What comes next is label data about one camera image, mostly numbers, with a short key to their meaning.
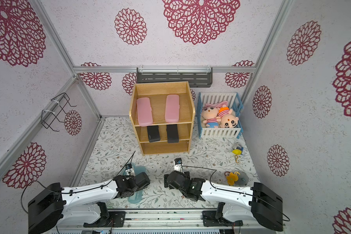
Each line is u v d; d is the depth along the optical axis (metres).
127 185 0.63
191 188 0.57
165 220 0.75
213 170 0.68
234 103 1.14
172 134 0.87
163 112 0.78
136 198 0.79
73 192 0.46
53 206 0.41
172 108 0.81
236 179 0.82
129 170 0.75
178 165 0.71
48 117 0.73
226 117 1.02
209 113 1.03
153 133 0.85
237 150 0.95
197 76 0.94
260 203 0.41
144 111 0.78
